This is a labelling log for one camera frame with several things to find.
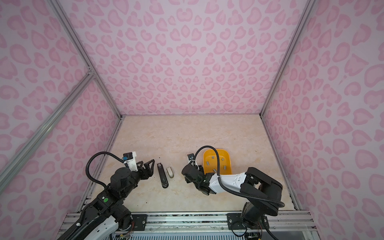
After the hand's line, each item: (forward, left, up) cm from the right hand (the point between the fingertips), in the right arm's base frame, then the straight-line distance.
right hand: (189, 169), depth 87 cm
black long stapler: (-5, +15, -3) cm, 16 cm away
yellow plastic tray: (+7, -12, -6) cm, 16 cm away
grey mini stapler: (-1, +11, -2) cm, 12 cm away
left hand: (-1, +19, +14) cm, 24 cm away
